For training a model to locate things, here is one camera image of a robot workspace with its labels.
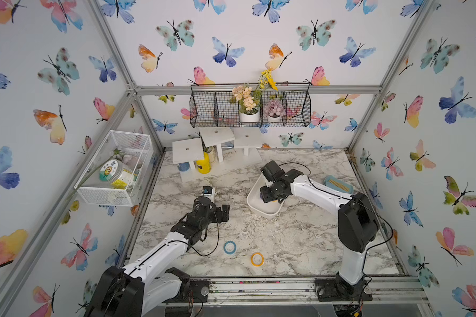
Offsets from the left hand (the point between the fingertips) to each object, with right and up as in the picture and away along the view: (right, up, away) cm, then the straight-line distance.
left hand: (221, 203), depth 86 cm
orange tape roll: (+17, -22, -5) cm, 28 cm away
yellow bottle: (-11, +16, +17) cm, 26 cm away
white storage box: (+21, -4, +6) cm, 22 cm away
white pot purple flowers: (+23, +40, +1) cm, 46 cm away
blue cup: (-22, +16, +19) cm, 33 cm away
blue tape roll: (+5, -17, -1) cm, 18 cm away
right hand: (+21, +4, +4) cm, 21 cm away
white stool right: (+11, +31, +18) cm, 38 cm away
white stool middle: (-3, +31, +10) cm, 33 cm away
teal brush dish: (+59, +7, +18) cm, 62 cm away
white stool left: (-18, +24, +13) cm, 33 cm away
